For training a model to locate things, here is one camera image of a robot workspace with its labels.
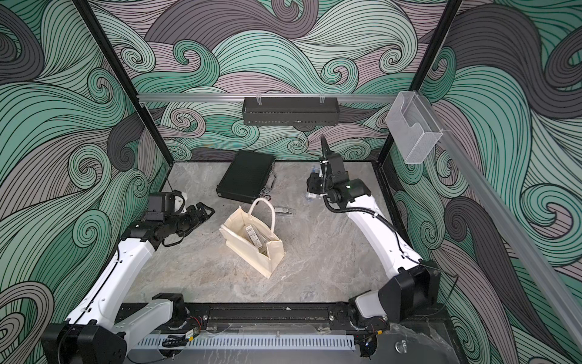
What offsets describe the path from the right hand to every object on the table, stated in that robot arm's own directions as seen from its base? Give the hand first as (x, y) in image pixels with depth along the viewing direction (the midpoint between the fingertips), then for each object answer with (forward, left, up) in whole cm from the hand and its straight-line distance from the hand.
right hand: (308, 181), depth 78 cm
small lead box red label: (-7, -1, +7) cm, 10 cm away
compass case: (-14, +18, -18) cm, 29 cm away
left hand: (-9, +36, -7) cm, 38 cm away
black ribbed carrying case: (+20, +26, -21) cm, 39 cm away
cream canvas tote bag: (-15, +26, -25) cm, 39 cm away
